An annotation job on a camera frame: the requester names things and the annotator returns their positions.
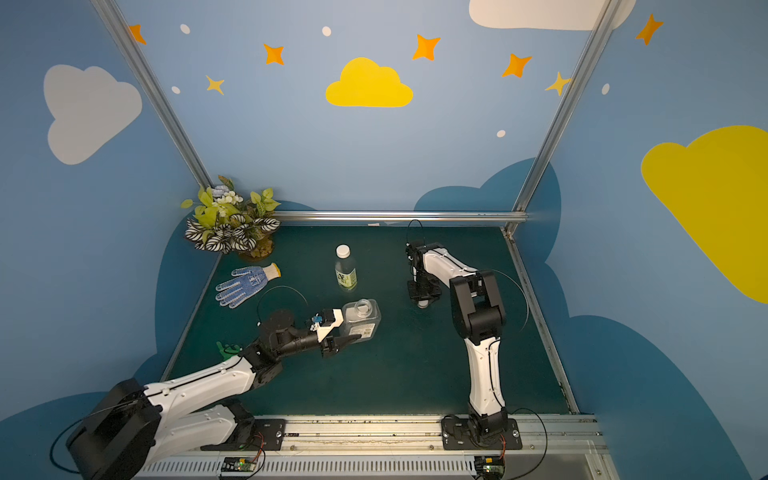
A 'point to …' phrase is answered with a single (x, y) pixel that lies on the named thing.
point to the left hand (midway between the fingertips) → (357, 320)
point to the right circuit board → (490, 465)
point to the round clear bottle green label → (346, 273)
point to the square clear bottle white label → (361, 318)
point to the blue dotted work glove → (236, 291)
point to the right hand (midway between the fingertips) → (426, 297)
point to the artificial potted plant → (224, 223)
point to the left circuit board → (238, 464)
